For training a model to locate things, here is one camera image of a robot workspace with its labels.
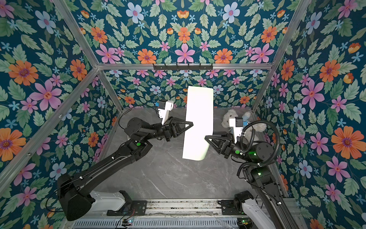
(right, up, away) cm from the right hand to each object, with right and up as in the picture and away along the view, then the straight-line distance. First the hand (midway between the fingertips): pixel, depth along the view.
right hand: (207, 137), depth 51 cm
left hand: (-6, +3, -2) cm, 8 cm away
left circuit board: (-39, -46, +20) cm, 64 cm away
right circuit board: (+22, -46, +20) cm, 54 cm away
